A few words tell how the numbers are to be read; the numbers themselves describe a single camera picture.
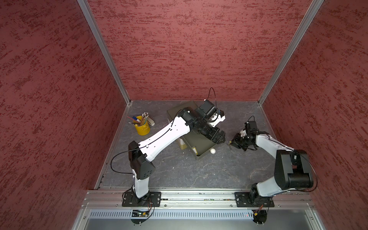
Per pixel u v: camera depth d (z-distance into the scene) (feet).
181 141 2.77
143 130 3.05
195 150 2.53
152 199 2.44
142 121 3.02
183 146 2.93
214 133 1.99
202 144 2.53
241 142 2.66
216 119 1.94
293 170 1.47
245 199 2.42
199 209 2.39
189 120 1.62
